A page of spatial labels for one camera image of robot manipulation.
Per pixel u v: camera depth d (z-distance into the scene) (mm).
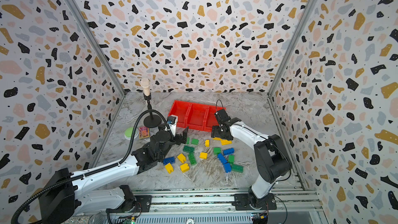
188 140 731
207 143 925
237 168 850
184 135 714
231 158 869
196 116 1098
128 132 975
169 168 827
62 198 381
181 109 1088
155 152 577
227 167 843
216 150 917
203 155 900
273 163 467
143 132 973
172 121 650
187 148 901
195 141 960
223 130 676
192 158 876
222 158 877
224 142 948
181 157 869
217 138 849
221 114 740
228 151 901
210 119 1021
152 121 1043
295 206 748
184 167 837
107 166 485
